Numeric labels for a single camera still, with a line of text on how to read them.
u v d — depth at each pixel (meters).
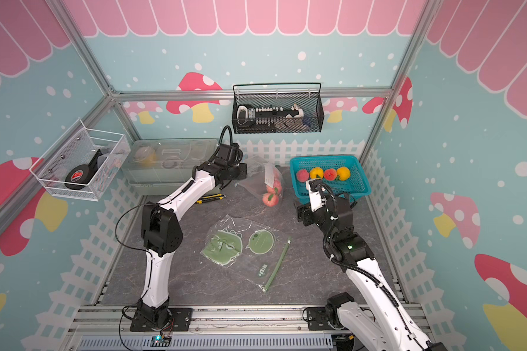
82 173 0.68
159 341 0.73
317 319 0.74
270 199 0.98
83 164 0.73
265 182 0.91
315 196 0.60
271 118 0.88
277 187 0.97
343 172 1.09
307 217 0.64
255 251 0.90
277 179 0.97
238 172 0.86
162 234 0.55
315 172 1.10
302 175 1.09
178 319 0.74
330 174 1.09
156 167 1.02
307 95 0.89
